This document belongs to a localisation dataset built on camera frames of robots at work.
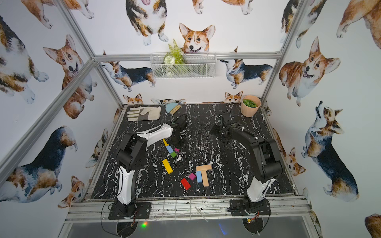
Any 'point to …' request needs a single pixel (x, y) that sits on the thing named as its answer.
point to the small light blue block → (169, 148)
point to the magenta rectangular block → (176, 149)
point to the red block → (185, 184)
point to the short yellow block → (165, 142)
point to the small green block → (173, 154)
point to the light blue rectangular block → (199, 177)
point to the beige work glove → (144, 113)
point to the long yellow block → (167, 166)
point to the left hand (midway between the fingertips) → (181, 145)
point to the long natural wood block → (203, 167)
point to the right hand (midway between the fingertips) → (212, 133)
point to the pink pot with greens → (250, 105)
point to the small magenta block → (192, 176)
